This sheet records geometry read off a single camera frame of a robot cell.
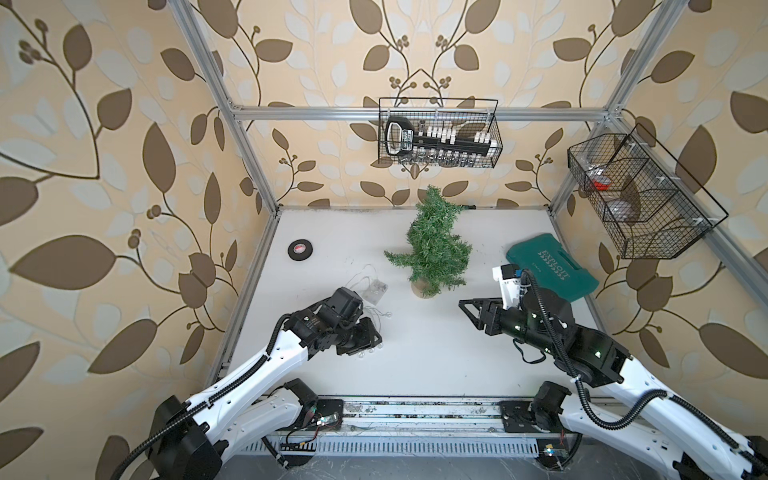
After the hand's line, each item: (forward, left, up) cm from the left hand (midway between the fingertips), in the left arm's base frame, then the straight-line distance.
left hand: (376, 337), depth 75 cm
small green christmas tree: (+15, -15, +17) cm, 27 cm away
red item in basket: (+35, -61, +21) cm, 74 cm away
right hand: (+3, -20, +13) cm, 24 cm away
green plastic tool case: (+26, -56, -5) cm, 62 cm away
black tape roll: (+37, +30, -12) cm, 49 cm away
